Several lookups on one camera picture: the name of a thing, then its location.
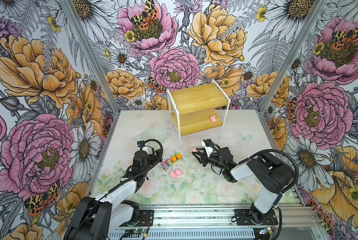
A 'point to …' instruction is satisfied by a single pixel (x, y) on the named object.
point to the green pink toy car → (169, 162)
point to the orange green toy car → (179, 156)
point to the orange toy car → (173, 158)
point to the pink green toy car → (165, 165)
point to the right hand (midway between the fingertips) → (194, 155)
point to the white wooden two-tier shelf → (197, 107)
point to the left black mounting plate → (146, 219)
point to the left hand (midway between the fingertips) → (153, 155)
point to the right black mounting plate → (242, 217)
